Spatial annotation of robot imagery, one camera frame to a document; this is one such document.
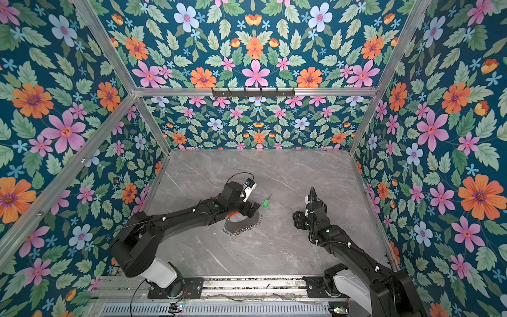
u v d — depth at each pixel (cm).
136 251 44
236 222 91
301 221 77
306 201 80
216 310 77
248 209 78
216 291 74
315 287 73
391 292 40
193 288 73
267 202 98
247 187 77
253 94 93
